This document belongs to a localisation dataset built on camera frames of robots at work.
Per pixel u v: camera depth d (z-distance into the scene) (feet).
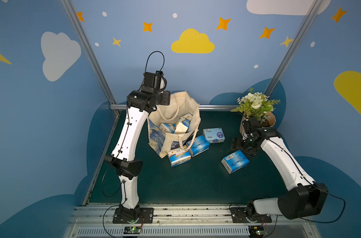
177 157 2.90
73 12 2.31
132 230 2.31
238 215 2.43
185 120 3.05
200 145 3.11
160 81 1.82
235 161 2.85
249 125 2.05
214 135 3.32
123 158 1.53
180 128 2.83
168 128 3.00
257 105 2.82
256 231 2.32
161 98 2.16
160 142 2.85
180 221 2.41
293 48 2.75
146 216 2.45
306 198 1.33
